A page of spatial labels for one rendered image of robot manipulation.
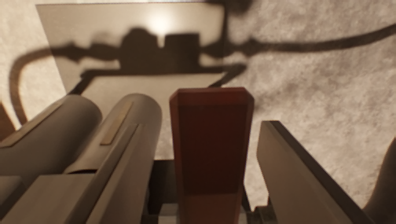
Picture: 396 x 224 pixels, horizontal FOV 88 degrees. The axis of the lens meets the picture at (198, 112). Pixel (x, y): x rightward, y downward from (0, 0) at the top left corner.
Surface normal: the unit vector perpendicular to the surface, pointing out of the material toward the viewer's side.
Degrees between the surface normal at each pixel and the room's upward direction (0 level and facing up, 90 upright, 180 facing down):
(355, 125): 0
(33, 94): 0
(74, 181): 90
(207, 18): 0
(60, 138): 90
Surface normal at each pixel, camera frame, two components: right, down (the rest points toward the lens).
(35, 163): 0.76, -0.58
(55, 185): -0.01, -0.87
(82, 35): 0.03, 0.49
